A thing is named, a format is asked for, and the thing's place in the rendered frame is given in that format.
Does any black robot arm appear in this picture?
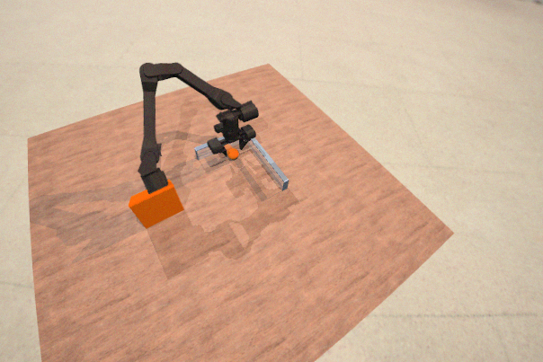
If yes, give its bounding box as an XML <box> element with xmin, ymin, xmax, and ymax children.
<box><xmin>138</xmin><ymin>63</ymin><xmax>259</xmax><ymax>194</ymax></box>

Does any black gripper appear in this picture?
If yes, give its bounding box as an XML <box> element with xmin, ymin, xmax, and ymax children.
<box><xmin>207</xmin><ymin>124</ymin><xmax>256</xmax><ymax>157</ymax></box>

